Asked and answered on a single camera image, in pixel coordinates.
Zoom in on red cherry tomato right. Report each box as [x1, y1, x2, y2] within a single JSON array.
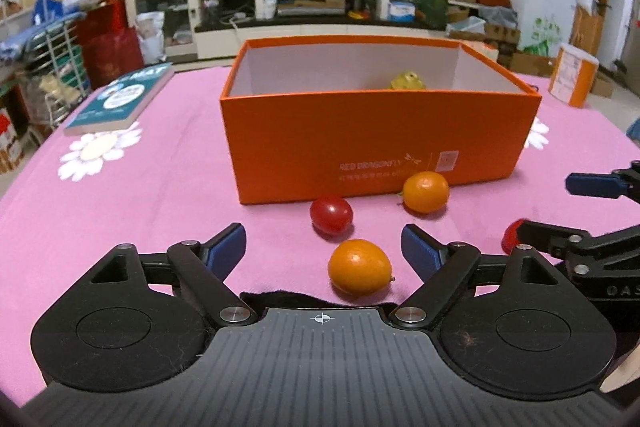
[[501, 218, 527, 255]]

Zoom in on red cherry tomato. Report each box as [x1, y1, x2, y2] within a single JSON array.
[[309, 196, 354, 236], [501, 218, 527, 255]]

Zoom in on orange white paper pack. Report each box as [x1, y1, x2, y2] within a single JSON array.
[[548, 43, 599, 108]]

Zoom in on pink floral tablecloth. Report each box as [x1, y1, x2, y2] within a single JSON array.
[[1, 67, 639, 403]]

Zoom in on orange kumquat by box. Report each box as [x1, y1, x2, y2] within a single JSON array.
[[401, 171, 449, 215]]

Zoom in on orange kumquat near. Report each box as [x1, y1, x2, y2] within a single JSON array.
[[328, 239, 394, 298]]

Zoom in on white refrigerator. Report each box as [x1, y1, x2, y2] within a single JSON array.
[[510, 0, 577, 57]]

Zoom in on red cherry tomato centre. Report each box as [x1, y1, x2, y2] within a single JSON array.
[[309, 196, 354, 236]]

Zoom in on teal book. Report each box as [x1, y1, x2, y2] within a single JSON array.
[[64, 63, 175, 135]]

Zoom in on yellow green fruit in box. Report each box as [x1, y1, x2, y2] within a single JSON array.
[[390, 72, 426, 90]]

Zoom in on orange cardboard box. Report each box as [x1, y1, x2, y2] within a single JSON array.
[[220, 35, 541, 205]]

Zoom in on red gift bag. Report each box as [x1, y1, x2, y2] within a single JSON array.
[[77, 0, 143, 89]]

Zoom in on white tv cabinet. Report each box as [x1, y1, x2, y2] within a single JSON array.
[[194, 23, 446, 61]]

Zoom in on white glass side cabinet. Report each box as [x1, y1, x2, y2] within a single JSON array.
[[125, 0, 201, 63]]

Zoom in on white wire cart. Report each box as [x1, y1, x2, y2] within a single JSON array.
[[18, 13, 92, 130]]

